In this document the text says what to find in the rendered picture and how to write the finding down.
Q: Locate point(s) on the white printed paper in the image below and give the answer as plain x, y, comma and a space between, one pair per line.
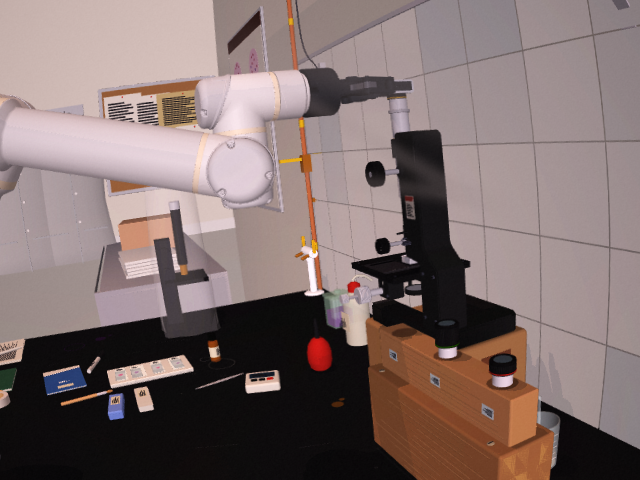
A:
10, 351

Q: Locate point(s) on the brown wooden crate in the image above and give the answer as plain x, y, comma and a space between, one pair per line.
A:
440, 450

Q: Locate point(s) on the orange pipe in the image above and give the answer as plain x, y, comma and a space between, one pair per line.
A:
303, 140

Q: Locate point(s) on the small white box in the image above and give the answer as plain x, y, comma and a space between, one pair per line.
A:
144, 400

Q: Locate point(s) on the stack of white papers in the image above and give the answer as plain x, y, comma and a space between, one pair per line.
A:
140, 262

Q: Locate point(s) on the red rubber blower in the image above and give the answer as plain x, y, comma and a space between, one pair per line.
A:
319, 352

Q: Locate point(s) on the grey ribbed stage knob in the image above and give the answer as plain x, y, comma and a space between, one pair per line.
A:
364, 294

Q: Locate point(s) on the cork notice board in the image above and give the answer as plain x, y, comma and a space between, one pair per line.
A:
140, 107

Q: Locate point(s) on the green book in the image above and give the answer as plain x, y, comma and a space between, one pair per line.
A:
7, 380

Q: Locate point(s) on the brown cardboard box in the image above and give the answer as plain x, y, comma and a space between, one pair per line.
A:
142, 230

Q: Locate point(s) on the amber vial with white cap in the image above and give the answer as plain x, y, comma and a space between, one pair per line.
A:
214, 351

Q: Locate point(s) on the white beaker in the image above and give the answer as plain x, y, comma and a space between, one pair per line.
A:
549, 427

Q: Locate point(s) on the pale green and purple box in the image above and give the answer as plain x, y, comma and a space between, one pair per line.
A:
332, 310

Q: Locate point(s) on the white wash bottle red cap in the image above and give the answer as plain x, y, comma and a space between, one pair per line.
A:
356, 322

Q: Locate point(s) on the small blue box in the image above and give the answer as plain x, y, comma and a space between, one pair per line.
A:
116, 407

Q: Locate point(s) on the grey stand with dark tube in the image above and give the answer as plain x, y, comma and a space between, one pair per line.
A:
172, 295

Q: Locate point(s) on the blue notebook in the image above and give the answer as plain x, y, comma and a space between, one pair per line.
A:
64, 380

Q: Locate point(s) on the small grey wall paper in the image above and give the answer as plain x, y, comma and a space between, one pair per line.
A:
67, 111

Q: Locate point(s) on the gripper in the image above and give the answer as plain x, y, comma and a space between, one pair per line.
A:
322, 92

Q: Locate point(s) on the white stand with yellow clips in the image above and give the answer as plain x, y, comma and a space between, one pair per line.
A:
312, 270

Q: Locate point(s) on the black microscope stage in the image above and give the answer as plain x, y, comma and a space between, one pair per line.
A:
385, 267

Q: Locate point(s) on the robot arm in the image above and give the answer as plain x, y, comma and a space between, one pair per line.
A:
115, 147

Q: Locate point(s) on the white digital timer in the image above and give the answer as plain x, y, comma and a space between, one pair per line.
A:
262, 382

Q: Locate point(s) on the small dark stage knob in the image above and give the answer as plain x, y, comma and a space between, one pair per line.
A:
414, 289

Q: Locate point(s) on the white marker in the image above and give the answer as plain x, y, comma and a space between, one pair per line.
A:
93, 365

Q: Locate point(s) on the metal probe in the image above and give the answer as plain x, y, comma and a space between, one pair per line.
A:
220, 381

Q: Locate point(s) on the black microscope body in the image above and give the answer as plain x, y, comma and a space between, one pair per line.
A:
425, 200

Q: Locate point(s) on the white slide tray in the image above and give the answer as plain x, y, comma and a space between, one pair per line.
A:
150, 371

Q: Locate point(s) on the grey microscope drawtube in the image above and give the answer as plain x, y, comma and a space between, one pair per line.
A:
401, 122

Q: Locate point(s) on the large black focus knob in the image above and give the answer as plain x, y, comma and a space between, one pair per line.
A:
375, 173

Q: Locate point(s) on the small black fine focus drum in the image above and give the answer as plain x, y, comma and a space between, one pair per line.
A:
383, 245

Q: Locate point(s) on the grey cabinet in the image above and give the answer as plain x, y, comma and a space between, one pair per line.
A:
120, 295

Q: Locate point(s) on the cream tape roll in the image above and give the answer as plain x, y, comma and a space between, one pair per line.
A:
4, 399

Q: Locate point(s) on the brown wooden eyepiece block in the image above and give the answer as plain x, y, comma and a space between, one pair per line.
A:
450, 385

